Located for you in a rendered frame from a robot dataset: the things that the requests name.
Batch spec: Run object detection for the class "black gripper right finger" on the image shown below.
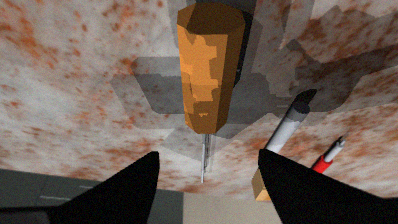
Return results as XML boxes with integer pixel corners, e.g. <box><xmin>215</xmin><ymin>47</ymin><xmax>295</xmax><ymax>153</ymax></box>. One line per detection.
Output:
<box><xmin>258</xmin><ymin>149</ymin><xmax>398</xmax><ymax>224</ymax></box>

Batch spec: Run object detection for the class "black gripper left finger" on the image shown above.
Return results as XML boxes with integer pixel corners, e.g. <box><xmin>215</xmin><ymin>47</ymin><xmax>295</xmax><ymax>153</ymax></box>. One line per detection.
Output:
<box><xmin>0</xmin><ymin>151</ymin><xmax>160</xmax><ymax>224</ymax></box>

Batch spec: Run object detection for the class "red-handled screwdriver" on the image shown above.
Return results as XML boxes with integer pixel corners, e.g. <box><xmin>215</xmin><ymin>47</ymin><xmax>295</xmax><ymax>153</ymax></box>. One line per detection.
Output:
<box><xmin>311</xmin><ymin>139</ymin><xmax>346</xmax><ymax>173</ymax></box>

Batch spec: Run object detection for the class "orange-brown hook pick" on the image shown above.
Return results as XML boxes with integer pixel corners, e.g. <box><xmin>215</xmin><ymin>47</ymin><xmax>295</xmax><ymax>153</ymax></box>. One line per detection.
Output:
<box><xmin>177</xmin><ymin>3</ymin><xmax>246</xmax><ymax>183</ymax></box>

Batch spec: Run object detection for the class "grey cylinder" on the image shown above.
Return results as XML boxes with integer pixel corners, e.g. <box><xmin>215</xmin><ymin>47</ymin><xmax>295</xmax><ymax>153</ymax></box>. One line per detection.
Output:
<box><xmin>265</xmin><ymin>101</ymin><xmax>310</xmax><ymax>154</ymax></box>

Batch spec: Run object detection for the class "tan cardboard box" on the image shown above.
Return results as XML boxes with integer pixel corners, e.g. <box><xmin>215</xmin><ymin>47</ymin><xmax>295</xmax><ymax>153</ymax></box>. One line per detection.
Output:
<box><xmin>252</xmin><ymin>167</ymin><xmax>271</xmax><ymax>201</ymax></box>

